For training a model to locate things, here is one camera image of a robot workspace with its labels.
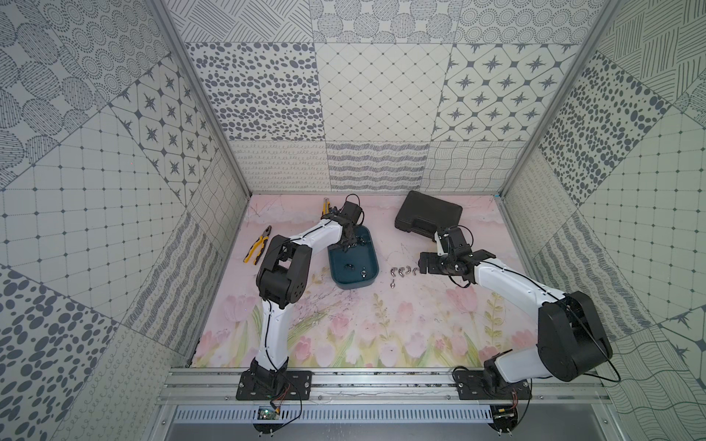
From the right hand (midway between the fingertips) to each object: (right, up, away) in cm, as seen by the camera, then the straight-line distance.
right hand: (433, 266), depth 90 cm
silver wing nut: (-7, -3, +8) cm, 11 cm away
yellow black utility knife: (-39, +21, +24) cm, 51 cm away
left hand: (-31, +9, +11) cm, 34 cm away
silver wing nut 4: (-13, -7, +3) cm, 15 cm away
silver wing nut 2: (-14, -3, +5) cm, 15 cm away
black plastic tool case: (+1, +17, +18) cm, 25 cm away
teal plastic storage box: (-25, -2, +8) cm, 27 cm away
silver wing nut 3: (-11, -3, +6) cm, 12 cm away
